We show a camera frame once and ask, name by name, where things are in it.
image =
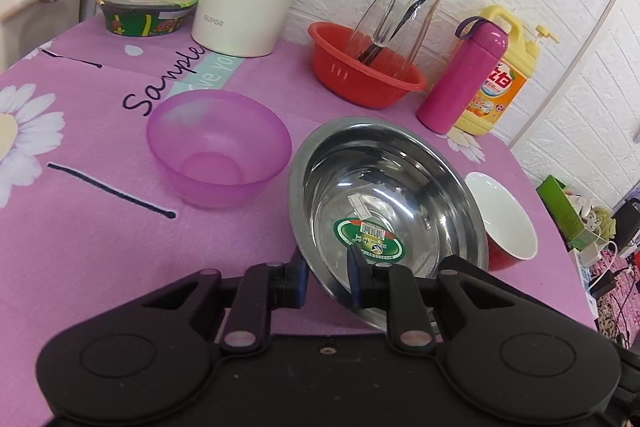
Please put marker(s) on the black utensil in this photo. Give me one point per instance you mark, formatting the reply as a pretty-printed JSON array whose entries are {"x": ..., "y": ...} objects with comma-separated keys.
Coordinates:
[{"x": 415, "y": 7}]

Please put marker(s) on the green box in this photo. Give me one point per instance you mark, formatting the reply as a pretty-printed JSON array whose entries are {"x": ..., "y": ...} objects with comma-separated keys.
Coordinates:
[{"x": 562, "y": 207}]

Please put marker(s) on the clear glass pitcher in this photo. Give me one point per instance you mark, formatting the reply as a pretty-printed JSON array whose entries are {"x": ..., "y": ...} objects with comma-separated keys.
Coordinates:
[{"x": 395, "y": 7}]

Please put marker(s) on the pink thermos bottle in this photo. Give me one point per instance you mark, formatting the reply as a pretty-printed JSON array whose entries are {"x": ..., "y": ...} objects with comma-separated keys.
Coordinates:
[{"x": 460, "y": 82}]

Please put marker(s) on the red bowl with white inside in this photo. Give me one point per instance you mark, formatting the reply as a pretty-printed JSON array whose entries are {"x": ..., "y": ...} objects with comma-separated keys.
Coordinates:
[{"x": 505, "y": 217}]

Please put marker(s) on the pink patterned cloth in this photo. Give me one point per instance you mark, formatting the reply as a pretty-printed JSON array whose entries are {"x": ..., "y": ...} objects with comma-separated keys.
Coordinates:
[{"x": 620, "y": 307}]

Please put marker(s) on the purple plastic bowl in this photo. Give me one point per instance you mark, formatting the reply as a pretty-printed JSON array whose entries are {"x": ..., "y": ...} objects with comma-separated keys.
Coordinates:
[{"x": 215, "y": 157}]

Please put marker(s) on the black case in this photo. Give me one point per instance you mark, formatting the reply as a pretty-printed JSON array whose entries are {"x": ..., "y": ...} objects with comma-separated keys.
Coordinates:
[{"x": 627, "y": 222}]

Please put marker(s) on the stainless steel bowl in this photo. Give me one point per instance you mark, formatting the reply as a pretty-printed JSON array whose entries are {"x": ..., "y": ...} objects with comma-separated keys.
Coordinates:
[{"x": 400, "y": 182}]

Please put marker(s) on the green instant noodle bowl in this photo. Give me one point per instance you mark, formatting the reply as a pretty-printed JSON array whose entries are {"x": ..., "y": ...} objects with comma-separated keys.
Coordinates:
[{"x": 145, "y": 14}]

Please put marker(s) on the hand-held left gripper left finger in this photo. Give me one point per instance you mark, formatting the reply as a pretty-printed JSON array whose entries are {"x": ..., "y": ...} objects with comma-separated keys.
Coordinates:
[{"x": 300, "y": 277}]

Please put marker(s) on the yellow detergent bottle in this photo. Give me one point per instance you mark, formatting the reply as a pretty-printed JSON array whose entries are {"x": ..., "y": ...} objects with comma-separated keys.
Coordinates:
[{"x": 505, "y": 92}]

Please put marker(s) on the red plastic colander basket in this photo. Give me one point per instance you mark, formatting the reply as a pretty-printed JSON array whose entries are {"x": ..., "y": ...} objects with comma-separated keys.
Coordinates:
[{"x": 335, "y": 62}]

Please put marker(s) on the pink floral tablecloth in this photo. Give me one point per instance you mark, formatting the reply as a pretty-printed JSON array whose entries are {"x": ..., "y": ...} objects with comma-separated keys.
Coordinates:
[{"x": 100, "y": 232}]

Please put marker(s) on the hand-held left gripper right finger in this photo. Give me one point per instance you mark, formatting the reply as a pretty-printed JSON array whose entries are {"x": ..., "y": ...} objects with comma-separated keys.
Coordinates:
[{"x": 356, "y": 277}]

